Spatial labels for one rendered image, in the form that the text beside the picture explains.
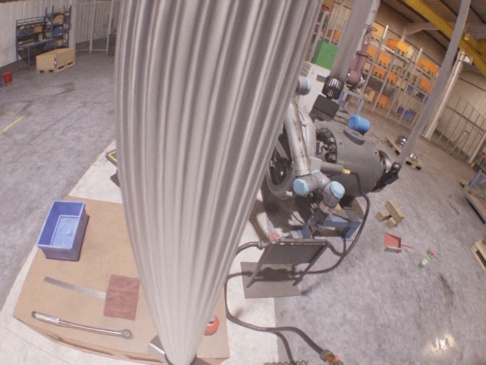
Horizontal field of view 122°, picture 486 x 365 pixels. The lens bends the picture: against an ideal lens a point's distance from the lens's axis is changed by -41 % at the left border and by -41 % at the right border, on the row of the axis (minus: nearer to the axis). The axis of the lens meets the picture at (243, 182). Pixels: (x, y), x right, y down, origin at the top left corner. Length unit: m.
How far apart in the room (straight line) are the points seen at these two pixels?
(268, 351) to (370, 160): 1.66
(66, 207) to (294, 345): 1.59
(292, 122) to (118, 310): 1.19
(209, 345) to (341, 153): 1.55
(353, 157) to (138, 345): 1.85
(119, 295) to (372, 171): 1.98
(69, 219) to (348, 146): 2.00
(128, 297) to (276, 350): 0.96
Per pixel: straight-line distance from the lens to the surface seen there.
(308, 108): 5.74
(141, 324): 1.01
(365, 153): 2.04
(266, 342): 1.56
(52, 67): 7.60
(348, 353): 1.82
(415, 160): 6.15
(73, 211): 1.36
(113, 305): 1.05
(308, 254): 1.45
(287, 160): 1.67
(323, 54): 8.95
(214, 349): 0.99
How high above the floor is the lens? 1.44
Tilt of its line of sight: 36 degrees down
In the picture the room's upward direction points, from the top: 17 degrees clockwise
